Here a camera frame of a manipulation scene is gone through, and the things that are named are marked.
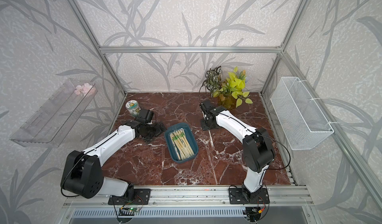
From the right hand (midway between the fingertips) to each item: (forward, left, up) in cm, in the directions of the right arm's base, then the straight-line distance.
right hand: (205, 125), depth 90 cm
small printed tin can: (+17, +50, -1) cm, 53 cm away
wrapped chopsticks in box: (-5, +22, -8) cm, 24 cm away
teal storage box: (-4, +9, -5) cm, 11 cm away
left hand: (-5, +25, 0) cm, 26 cm away
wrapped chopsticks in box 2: (-9, +14, -8) cm, 19 cm away
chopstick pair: (-9, -3, 0) cm, 10 cm away
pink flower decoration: (+6, +61, +25) cm, 67 cm away
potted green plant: (+20, -16, +9) cm, 27 cm away
